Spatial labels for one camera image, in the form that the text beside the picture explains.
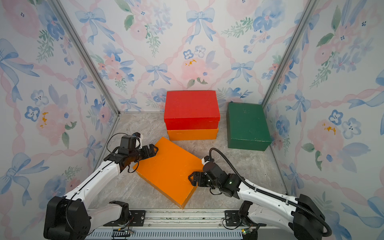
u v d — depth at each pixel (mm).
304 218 399
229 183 568
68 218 401
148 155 747
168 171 776
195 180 691
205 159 744
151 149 764
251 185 518
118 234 731
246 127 977
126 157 615
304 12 718
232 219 732
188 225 733
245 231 723
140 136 791
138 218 737
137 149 721
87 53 869
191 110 901
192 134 1030
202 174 698
